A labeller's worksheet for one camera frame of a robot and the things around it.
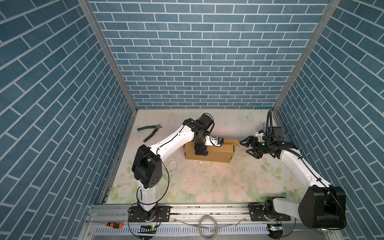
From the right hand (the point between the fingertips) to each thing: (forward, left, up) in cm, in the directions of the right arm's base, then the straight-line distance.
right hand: (242, 144), depth 83 cm
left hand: (-1, +21, -2) cm, 21 cm away
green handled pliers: (+19, +57, -13) cm, 61 cm away
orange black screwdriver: (-41, +61, -12) cm, 74 cm away
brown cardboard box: (-6, +12, -1) cm, 13 cm away
